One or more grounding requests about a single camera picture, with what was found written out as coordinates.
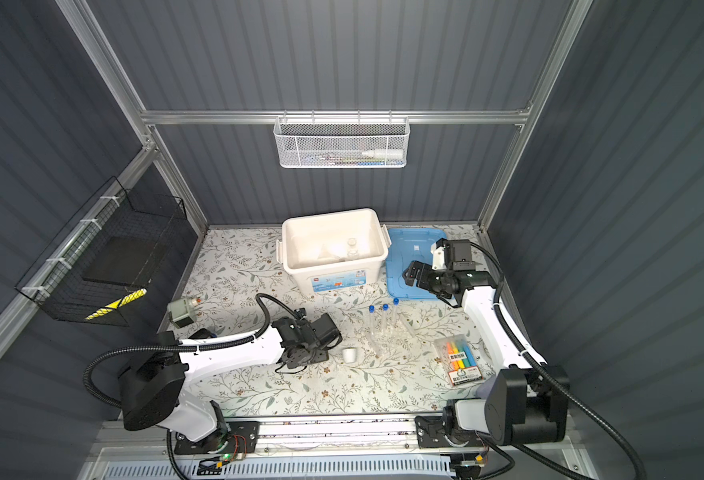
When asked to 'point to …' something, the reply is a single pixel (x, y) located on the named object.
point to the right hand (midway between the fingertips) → (421, 279)
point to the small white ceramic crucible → (349, 355)
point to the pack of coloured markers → (459, 359)
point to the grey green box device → (179, 313)
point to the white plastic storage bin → (334, 250)
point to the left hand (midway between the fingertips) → (320, 354)
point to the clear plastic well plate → (389, 336)
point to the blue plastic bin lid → (405, 245)
